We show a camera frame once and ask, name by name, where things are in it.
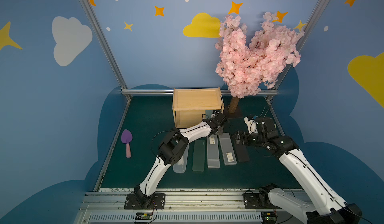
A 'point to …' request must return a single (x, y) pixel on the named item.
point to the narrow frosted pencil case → (227, 148)
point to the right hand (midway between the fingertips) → (240, 134)
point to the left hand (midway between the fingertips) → (213, 125)
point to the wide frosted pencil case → (213, 152)
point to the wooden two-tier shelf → (189, 105)
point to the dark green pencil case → (198, 159)
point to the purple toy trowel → (126, 137)
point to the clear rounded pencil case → (180, 167)
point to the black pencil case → (241, 151)
